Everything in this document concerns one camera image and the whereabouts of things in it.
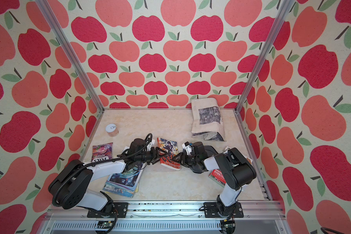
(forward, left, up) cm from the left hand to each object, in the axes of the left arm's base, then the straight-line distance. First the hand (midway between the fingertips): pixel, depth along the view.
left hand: (166, 158), depth 82 cm
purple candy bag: (+9, +43, -9) cm, 45 cm away
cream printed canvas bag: (+32, -28, -3) cm, 43 cm away
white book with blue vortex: (-4, +18, -9) cm, 21 cm away
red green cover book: (-7, -30, -8) cm, 32 cm away
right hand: (+1, -5, -9) cm, 10 cm away
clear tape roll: (+25, +40, -6) cm, 47 cm away
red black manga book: (+12, -2, -8) cm, 14 cm away
